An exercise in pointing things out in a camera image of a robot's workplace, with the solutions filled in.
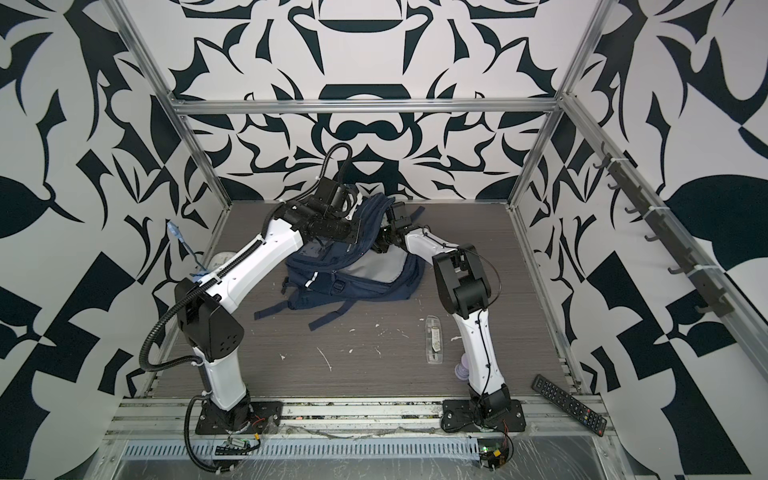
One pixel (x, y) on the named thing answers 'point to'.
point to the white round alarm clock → (219, 259)
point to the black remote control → (572, 407)
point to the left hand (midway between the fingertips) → (365, 226)
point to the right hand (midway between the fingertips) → (355, 235)
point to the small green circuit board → (495, 458)
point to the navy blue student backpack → (329, 272)
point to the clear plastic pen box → (434, 340)
